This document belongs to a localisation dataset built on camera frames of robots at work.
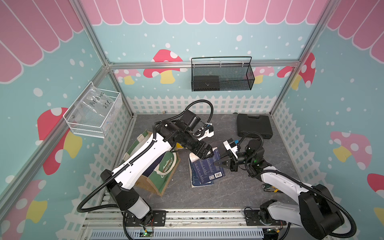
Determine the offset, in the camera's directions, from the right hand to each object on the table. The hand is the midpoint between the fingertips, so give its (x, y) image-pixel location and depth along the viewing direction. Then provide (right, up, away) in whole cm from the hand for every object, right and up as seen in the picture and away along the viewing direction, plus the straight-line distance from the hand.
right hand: (215, 163), depth 70 cm
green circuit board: (-33, -35, +3) cm, 48 cm away
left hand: (-5, +5, -2) cm, 8 cm away
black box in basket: (-4, +43, +18) cm, 47 cm away
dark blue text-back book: (-4, -3, 0) cm, 5 cm away
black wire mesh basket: (+7, +48, +22) cm, 53 cm away
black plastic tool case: (+40, +20, +40) cm, 60 cm away
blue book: (-10, +4, -5) cm, 12 cm away
